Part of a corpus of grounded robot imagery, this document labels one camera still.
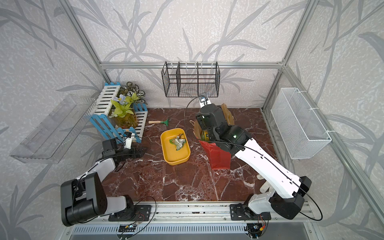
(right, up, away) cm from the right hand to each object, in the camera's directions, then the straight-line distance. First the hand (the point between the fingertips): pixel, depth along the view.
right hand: (207, 108), depth 66 cm
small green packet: (-17, -20, +28) cm, 38 cm away
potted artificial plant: (-51, +4, +25) cm, 57 cm away
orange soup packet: (0, -17, +26) cm, 31 cm away
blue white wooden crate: (-59, -9, +20) cm, 63 cm away
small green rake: (-30, -6, +46) cm, 56 cm away
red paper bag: (+7, -26, +14) cm, 30 cm away
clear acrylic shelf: (-70, -15, -1) cm, 72 cm away
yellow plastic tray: (-22, -27, +26) cm, 43 cm away
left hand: (-40, -21, +23) cm, 51 cm away
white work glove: (+31, -38, +19) cm, 53 cm away
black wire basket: (-11, +24, +39) cm, 48 cm away
